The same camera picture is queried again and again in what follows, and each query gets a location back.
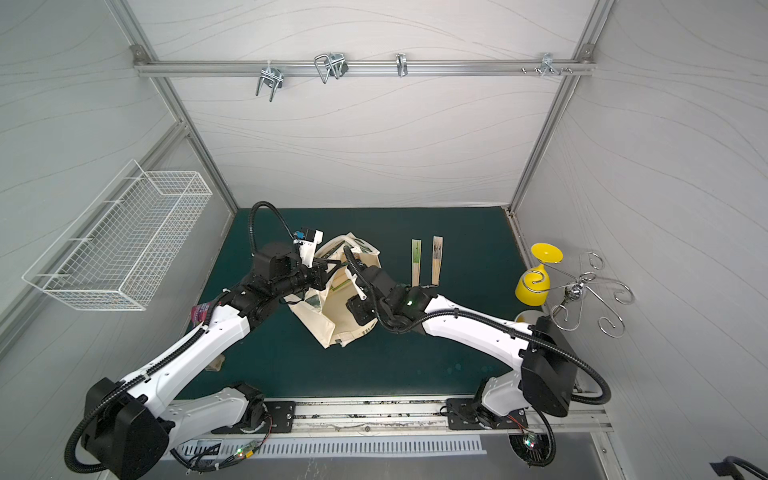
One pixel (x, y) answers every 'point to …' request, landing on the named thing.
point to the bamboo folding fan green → (416, 258)
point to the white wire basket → (114, 255)
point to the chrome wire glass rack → (578, 288)
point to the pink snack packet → (199, 313)
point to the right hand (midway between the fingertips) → (353, 299)
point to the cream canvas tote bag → (323, 313)
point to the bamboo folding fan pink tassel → (437, 259)
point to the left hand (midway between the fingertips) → (336, 264)
